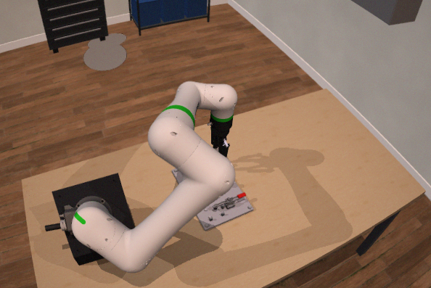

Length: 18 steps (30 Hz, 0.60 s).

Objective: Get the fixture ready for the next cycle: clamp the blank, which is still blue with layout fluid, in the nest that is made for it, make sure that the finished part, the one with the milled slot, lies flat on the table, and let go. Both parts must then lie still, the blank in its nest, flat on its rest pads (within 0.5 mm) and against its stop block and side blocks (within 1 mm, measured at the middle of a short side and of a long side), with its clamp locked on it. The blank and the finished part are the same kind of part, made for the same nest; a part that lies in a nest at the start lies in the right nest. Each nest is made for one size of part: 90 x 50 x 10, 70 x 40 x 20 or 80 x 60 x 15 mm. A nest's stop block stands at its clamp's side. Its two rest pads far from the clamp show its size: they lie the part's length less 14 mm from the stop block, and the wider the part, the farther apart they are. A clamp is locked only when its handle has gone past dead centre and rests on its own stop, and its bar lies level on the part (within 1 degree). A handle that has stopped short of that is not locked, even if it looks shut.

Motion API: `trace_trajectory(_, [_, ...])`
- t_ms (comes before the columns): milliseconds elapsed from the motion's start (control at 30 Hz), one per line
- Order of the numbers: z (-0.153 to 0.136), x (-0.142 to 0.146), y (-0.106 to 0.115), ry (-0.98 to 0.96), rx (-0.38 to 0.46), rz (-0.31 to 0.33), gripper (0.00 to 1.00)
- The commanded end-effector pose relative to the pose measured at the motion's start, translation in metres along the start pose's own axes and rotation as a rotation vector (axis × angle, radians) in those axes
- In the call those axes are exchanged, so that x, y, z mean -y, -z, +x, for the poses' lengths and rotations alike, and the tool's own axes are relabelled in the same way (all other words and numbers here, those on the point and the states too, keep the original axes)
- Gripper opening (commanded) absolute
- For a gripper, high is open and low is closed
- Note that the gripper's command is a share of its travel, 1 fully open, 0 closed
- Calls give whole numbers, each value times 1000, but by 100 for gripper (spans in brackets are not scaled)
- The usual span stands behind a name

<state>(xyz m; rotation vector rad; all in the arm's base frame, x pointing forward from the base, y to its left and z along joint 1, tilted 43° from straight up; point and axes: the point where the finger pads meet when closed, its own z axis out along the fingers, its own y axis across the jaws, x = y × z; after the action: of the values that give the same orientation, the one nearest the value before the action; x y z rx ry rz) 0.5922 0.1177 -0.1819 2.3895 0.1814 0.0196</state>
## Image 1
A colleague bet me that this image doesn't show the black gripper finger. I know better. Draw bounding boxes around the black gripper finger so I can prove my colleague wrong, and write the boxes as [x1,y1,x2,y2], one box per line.
[210,127,218,151]
[217,137,230,157]

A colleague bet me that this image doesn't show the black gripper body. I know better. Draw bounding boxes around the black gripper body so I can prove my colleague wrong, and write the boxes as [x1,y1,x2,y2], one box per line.
[212,128,229,143]

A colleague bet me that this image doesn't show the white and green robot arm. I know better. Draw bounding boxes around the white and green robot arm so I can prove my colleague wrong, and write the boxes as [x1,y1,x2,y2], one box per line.
[45,81,237,273]

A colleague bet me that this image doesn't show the toggle clamp with red handle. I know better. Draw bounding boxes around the toggle clamp with red handle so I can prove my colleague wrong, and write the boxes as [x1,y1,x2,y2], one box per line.
[213,193,246,210]

